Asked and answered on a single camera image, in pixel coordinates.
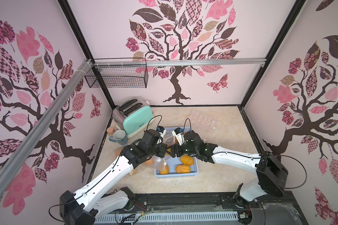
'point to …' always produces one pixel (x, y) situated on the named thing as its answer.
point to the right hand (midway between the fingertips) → (168, 147)
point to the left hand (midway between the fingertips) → (164, 149)
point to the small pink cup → (110, 131)
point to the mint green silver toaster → (132, 115)
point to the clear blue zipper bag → (139, 168)
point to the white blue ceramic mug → (119, 137)
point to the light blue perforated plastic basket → (170, 165)
